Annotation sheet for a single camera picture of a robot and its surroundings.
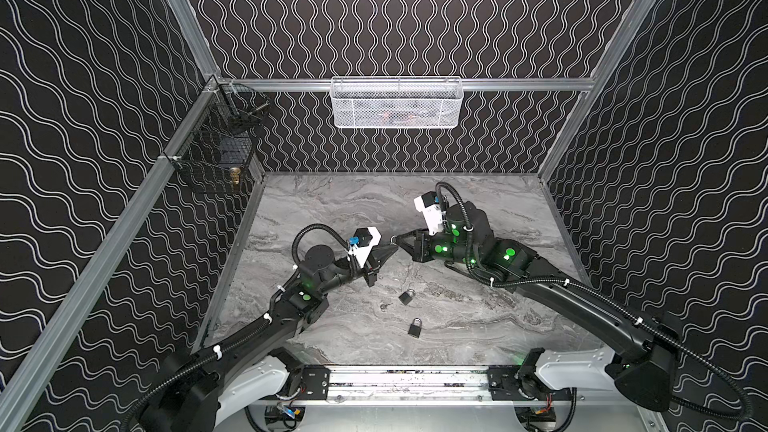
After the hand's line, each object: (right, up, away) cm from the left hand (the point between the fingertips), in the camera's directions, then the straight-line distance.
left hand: (403, 248), depth 68 cm
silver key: (-3, +2, 0) cm, 3 cm away
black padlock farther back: (+2, -17, +22) cm, 28 cm away
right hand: (-2, +2, +1) cm, 3 cm away
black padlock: (+4, -24, +15) cm, 29 cm away
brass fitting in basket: (-45, +19, +13) cm, 51 cm away
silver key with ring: (-5, -20, +19) cm, 28 cm away
